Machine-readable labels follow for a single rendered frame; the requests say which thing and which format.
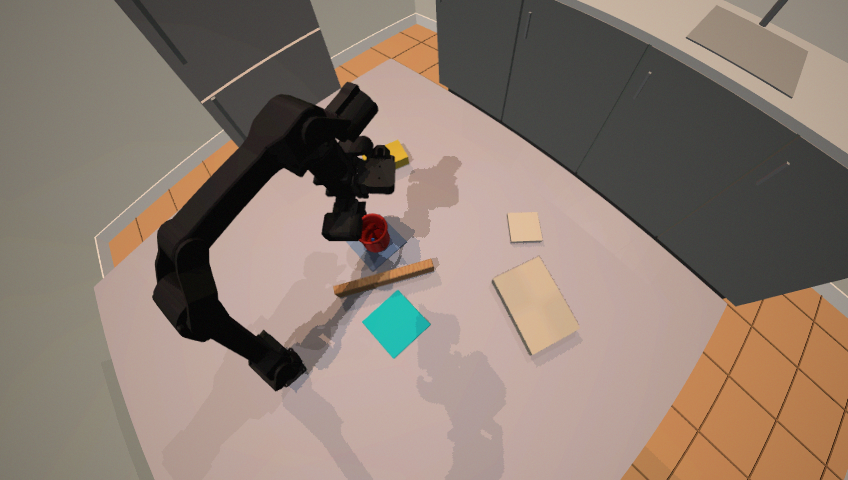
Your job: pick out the tan square flat tile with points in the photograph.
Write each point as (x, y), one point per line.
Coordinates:
(524, 227)

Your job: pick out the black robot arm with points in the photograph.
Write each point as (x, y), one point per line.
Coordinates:
(287, 133)

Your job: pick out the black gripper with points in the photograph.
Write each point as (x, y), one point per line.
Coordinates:
(345, 223)

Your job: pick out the tan flat rectangular board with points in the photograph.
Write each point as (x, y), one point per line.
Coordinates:
(535, 305)

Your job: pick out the yellow rectangular block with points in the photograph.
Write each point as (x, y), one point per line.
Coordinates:
(397, 150)

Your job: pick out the brown wooden bar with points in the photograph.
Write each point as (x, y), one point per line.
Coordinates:
(384, 278)

